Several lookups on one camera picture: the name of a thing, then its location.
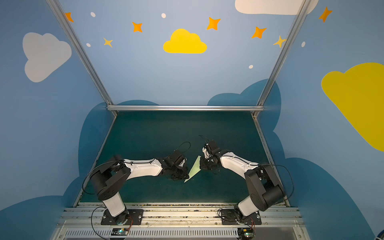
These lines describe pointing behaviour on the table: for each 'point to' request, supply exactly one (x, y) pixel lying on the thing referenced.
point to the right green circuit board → (246, 233)
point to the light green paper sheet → (195, 168)
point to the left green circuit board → (120, 231)
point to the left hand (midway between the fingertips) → (190, 178)
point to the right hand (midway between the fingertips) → (201, 164)
